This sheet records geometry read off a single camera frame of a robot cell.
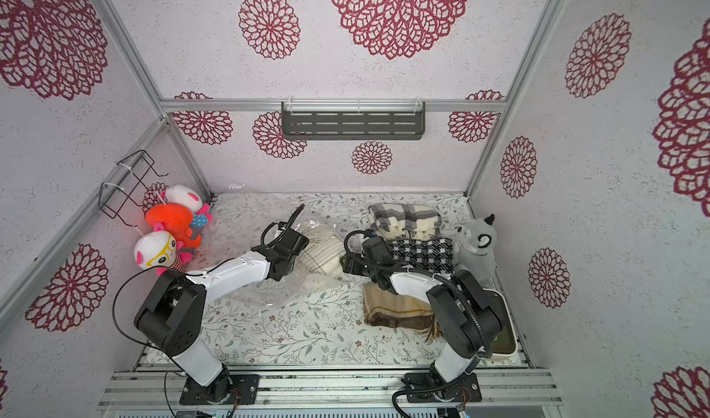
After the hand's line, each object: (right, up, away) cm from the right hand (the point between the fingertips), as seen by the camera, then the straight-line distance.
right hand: (346, 258), depth 92 cm
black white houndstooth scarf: (+31, +1, +3) cm, 31 cm away
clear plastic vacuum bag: (-45, +13, +21) cm, 52 cm away
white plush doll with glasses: (-55, +4, -12) cm, 56 cm away
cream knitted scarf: (-8, +1, 0) cm, 8 cm away
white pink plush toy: (-55, +15, +11) cm, 58 cm away
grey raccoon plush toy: (+40, +4, -7) cm, 40 cm away
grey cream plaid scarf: (+21, +12, +12) cm, 27 cm away
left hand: (-23, +1, 0) cm, 23 cm away
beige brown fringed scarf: (+13, -14, -9) cm, 21 cm away
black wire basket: (-61, +19, -19) cm, 67 cm away
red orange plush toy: (-56, +13, -3) cm, 57 cm away
